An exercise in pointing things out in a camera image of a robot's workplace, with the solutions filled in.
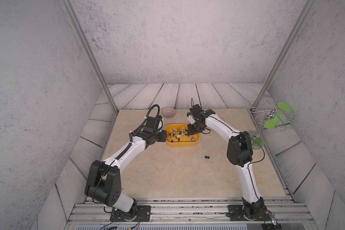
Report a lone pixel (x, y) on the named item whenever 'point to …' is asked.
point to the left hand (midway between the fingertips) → (167, 134)
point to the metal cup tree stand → (275, 116)
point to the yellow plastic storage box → (176, 136)
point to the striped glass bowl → (168, 112)
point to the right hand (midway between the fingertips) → (191, 131)
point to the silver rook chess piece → (192, 138)
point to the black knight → (206, 156)
